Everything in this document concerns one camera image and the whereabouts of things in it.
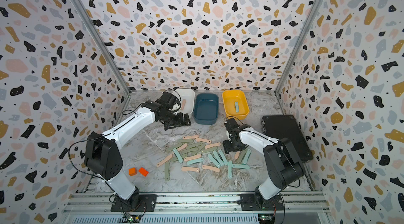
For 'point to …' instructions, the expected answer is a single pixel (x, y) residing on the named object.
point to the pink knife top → (191, 136)
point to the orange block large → (143, 171)
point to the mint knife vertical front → (230, 169)
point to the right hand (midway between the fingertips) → (231, 148)
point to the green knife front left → (167, 171)
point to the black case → (278, 127)
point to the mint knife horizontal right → (241, 165)
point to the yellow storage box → (229, 97)
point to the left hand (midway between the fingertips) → (186, 123)
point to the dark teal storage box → (206, 109)
